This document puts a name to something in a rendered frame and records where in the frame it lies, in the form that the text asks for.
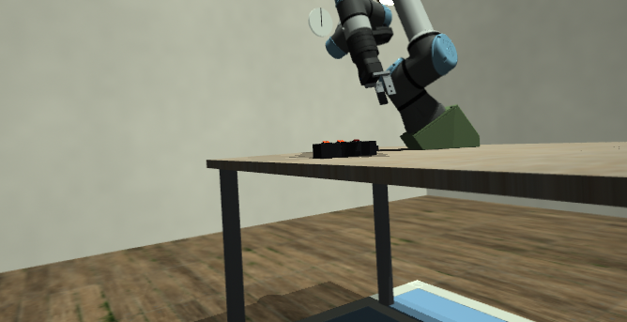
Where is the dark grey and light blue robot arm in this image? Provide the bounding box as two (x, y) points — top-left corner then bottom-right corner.
(326, 0), (458, 134)

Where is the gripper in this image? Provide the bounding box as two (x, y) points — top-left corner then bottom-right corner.
(342, 15), (396, 105)

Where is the black power strip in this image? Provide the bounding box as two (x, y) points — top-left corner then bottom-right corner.
(313, 139), (379, 159)

